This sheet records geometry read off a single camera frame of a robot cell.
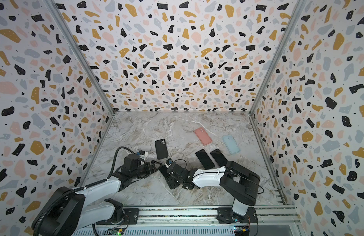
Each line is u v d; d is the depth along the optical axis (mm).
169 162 780
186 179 665
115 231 702
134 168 702
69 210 413
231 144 1042
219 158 955
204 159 953
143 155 829
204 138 1069
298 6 715
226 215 746
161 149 1012
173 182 763
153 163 798
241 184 450
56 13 705
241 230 715
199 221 731
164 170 836
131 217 734
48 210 377
